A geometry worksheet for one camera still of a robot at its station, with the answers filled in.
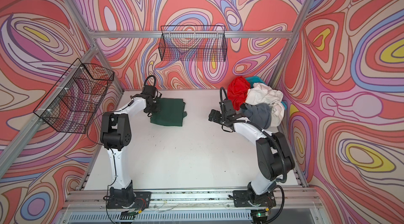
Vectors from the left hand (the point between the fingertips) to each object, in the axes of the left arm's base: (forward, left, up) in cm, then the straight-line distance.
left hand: (158, 107), depth 104 cm
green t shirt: (-2, -10, -2) cm, 10 cm away
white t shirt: (+3, -66, +10) cm, 67 cm away
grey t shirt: (-12, -64, +7) cm, 65 cm away
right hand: (-13, -38, +3) cm, 41 cm away
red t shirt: (+7, -53, +9) cm, 54 cm away
